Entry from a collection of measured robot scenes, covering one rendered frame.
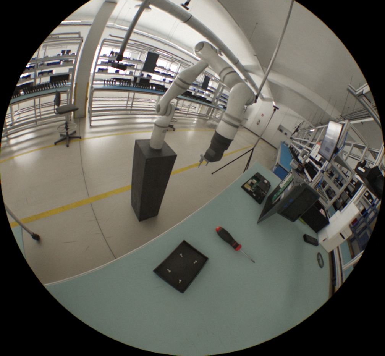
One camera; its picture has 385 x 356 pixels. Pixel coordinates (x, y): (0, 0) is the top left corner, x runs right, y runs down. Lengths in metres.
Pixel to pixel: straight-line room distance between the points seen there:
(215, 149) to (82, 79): 3.73
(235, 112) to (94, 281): 0.59
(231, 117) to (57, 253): 1.70
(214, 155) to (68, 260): 1.50
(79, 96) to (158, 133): 3.34
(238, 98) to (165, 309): 0.58
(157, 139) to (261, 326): 1.00
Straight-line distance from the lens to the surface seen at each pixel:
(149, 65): 3.57
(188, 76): 0.67
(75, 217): 1.59
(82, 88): 3.89
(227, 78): 0.49
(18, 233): 1.53
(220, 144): 0.46
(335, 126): 1.94
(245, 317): 0.41
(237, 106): 0.43
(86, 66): 3.87
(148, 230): 1.41
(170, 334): 0.34
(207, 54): 0.58
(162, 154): 0.85
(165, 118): 0.82
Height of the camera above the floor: 1.30
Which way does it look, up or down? 31 degrees down
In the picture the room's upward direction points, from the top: 24 degrees clockwise
